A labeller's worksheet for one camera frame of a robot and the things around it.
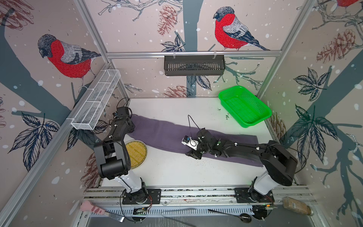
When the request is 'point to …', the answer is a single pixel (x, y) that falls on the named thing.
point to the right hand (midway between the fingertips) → (188, 147)
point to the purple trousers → (165, 135)
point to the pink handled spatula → (87, 206)
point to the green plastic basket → (246, 109)
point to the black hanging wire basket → (194, 65)
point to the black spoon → (245, 218)
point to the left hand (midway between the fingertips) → (128, 124)
